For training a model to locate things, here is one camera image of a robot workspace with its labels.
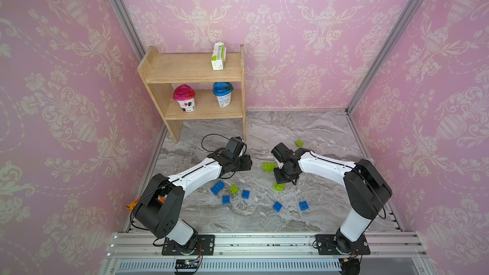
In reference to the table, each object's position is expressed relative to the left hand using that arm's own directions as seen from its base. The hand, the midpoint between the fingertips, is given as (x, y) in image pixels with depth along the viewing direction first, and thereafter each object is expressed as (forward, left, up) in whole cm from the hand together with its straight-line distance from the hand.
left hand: (250, 164), depth 88 cm
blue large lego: (-8, +15, -8) cm, 19 cm away
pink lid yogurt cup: (+21, +29, +23) cm, 43 cm away
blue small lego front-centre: (-17, -12, -7) cm, 22 cm away
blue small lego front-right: (-17, -23, -6) cm, 29 cm away
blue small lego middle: (-12, +2, -6) cm, 14 cm away
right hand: (-4, -14, -6) cm, 16 cm away
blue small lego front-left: (-14, +10, -7) cm, 19 cm away
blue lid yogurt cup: (+25, +13, +23) cm, 36 cm away
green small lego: (+16, -27, -5) cm, 32 cm away
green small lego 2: (-9, +7, -7) cm, 13 cm away
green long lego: (-9, -14, -5) cm, 17 cm away
